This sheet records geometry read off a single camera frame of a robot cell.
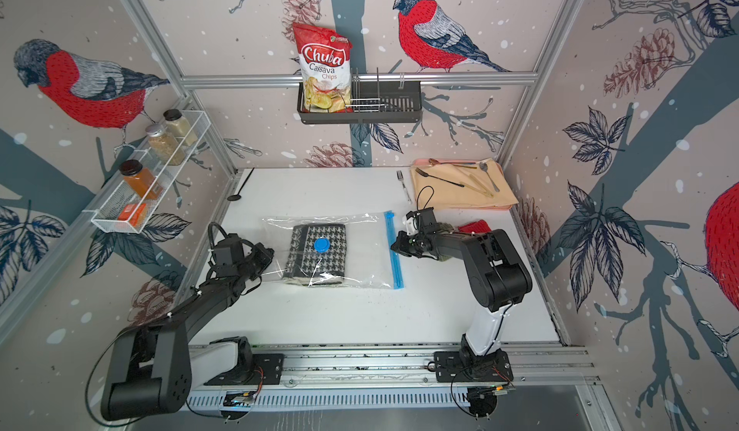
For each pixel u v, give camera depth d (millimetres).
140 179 671
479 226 978
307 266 882
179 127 803
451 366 727
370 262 941
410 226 910
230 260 684
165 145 747
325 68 782
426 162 1233
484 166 1209
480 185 1148
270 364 745
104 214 648
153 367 411
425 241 739
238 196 1129
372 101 951
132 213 669
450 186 1160
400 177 1180
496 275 496
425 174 1185
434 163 1222
